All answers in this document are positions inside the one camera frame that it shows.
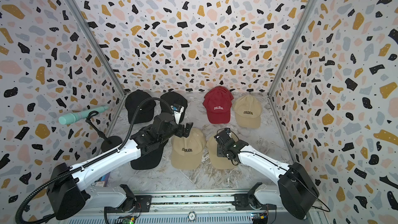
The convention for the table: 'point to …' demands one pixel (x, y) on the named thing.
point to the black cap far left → (144, 112)
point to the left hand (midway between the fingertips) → (188, 119)
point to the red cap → (217, 101)
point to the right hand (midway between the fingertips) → (224, 149)
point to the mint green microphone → (67, 118)
